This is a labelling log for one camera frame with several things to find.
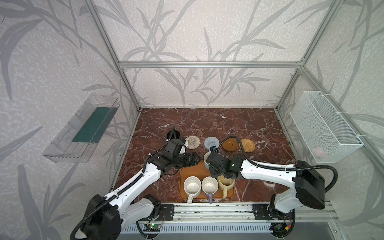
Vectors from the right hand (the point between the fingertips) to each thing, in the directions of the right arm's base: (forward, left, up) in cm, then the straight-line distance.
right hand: (211, 163), depth 83 cm
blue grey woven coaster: (+18, -1, -6) cm, 19 cm away
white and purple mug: (-11, +1, -6) cm, 13 cm away
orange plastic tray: (-3, +6, -6) cm, 9 cm away
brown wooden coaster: (+16, -13, -7) cm, 22 cm away
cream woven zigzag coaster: (+18, +11, -7) cm, 22 cm away
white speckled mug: (-10, +11, -7) cm, 16 cm away
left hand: (+1, +8, +6) cm, 10 cm away
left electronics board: (-29, +30, -8) cm, 42 cm away
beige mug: (-11, -7, -1) cm, 13 cm away
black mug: (+8, +19, +17) cm, 27 cm away
